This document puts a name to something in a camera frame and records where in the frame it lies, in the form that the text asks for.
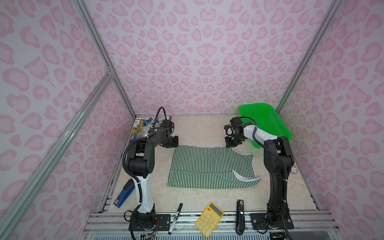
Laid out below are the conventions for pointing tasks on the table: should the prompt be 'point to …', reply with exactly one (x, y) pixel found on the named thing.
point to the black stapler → (240, 218)
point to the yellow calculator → (209, 219)
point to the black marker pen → (175, 219)
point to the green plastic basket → (267, 120)
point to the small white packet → (293, 169)
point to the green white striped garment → (196, 167)
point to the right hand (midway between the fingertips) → (228, 143)
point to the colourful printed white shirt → (141, 125)
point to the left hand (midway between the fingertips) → (177, 142)
